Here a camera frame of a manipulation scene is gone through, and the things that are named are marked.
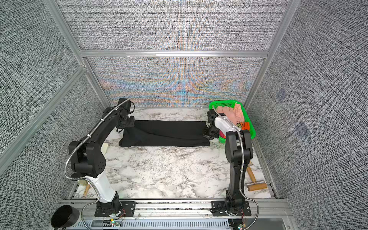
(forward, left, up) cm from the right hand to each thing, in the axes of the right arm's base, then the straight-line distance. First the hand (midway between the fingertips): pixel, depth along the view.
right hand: (207, 134), depth 98 cm
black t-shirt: (+3, +30, -2) cm, 30 cm away
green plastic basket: (+28, -21, +3) cm, 35 cm away
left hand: (+2, +51, +12) cm, 53 cm away
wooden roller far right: (-33, -24, -1) cm, 41 cm away
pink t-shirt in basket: (+16, -22, +2) cm, 27 cm away
